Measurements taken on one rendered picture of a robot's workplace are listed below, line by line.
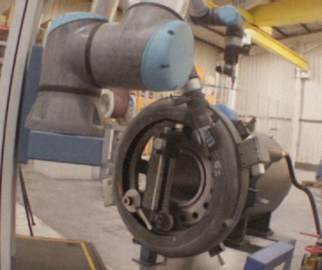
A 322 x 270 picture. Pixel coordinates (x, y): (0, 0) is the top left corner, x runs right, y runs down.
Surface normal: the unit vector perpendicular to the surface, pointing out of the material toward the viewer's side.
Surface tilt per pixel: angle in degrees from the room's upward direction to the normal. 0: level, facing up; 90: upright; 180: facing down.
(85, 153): 90
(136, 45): 92
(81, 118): 70
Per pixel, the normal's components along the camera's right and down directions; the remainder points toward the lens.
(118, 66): -0.40, 0.44
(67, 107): 0.29, -0.30
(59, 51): -0.39, -0.04
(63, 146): 0.31, 0.04
